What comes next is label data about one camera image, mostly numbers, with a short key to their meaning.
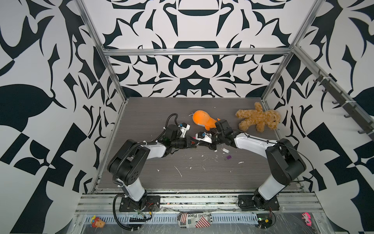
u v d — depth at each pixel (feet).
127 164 1.52
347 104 1.92
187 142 2.59
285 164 1.52
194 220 2.24
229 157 2.94
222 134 2.39
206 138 2.50
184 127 2.77
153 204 2.39
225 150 3.01
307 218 2.31
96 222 2.21
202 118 3.31
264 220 2.33
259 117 3.31
